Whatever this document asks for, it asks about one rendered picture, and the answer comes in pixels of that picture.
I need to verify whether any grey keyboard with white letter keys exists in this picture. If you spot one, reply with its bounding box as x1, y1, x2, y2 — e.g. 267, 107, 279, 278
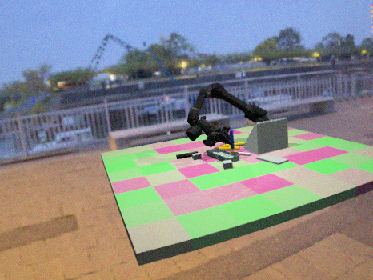
207, 148, 239, 162

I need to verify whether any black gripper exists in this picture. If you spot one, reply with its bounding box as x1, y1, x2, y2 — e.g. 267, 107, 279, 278
204, 123, 232, 145

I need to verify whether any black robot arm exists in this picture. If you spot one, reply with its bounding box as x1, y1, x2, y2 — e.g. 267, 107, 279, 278
186, 83, 269, 141

